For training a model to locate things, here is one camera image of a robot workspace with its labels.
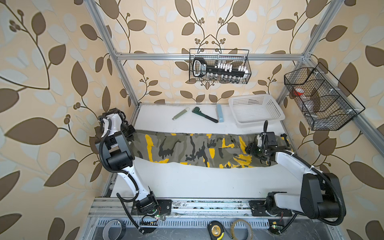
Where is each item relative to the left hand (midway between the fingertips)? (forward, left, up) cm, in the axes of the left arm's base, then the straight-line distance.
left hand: (132, 137), depth 90 cm
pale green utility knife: (+29, -26, -10) cm, 40 cm away
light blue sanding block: (+27, -56, -7) cm, 63 cm away
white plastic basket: (+31, -81, -8) cm, 87 cm away
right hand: (-5, -73, -5) cm, 73 cm away
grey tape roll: (-47, -1, -6) cm, 48 cm away
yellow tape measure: (-44, -50, -6) cm, 67 cm away
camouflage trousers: (-2, -48, -9) cm, 49 cm away
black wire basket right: (+7, -103, +25) cm, 107 cm away
